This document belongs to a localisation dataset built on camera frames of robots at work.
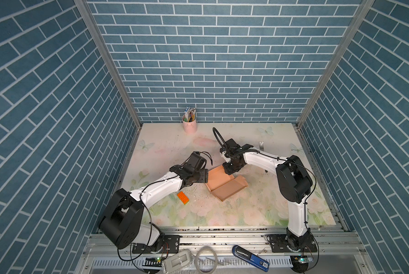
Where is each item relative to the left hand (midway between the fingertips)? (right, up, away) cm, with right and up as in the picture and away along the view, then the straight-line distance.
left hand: (202, 174), depth 88 cm
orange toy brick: (-10, -12, -1) cm, 15 cm away
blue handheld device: (+20, -29, -21) cm, 41 cm away
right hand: (+13, +2, +8) cm, 16 cm away
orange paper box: (+11, -6, +1) cm, 13 cm away
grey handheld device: (-9, -31, -20) cm, 38 cm away
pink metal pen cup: (-10, +29, +20) cm, 37 cm away
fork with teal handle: (+36, +14, +20) cm, 44 cm away
